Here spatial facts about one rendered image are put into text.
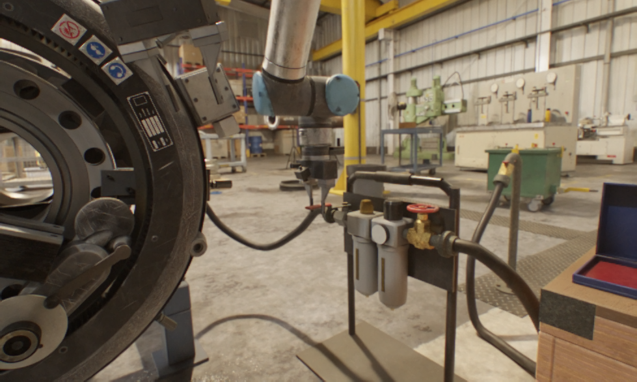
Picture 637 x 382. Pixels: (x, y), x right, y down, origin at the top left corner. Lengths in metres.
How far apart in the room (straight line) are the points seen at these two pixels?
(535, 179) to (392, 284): 2.57
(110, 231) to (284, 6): 0.50
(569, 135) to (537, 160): 3.15
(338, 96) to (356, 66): 3.37
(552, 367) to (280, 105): 0.61
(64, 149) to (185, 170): 0.23
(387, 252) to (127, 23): 0.69
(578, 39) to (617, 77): 1.43
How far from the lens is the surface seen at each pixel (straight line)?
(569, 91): 6.53
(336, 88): 0.73
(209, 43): 0.47
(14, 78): 0.77
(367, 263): 0.92
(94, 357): 0.72
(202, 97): 0.70
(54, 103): 0.77
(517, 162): 1.54
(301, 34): 0.64
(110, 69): 0.65
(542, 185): 3.31
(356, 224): 0.89
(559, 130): 6.23
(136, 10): 0.49
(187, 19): 0.47
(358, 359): 1.11
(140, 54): 0.52
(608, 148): 9.44
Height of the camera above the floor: 0.66
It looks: 7 degrees down
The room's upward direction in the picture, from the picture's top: 2 degrees counter-clockwise
